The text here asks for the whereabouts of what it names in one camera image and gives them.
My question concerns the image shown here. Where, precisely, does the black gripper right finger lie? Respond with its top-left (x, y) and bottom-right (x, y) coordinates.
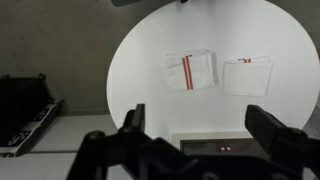
top-left (244, 104), bottom-right (308, 160)

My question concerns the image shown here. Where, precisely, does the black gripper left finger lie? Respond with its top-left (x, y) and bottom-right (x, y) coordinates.
top-left (121, 103), bottom-right (146, 135)

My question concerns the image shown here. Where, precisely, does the white folded towel red edge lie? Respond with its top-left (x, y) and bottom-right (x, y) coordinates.
top-left (221, 55), bottom-right (273, 98)

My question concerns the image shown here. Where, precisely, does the white towel with red stripes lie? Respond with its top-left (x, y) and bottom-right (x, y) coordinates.
top-left (164, 48), bottom-right (216, 92)

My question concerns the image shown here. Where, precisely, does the black case with white label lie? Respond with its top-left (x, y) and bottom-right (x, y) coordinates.
top-left (0, 73), bottom-right (65, 158)

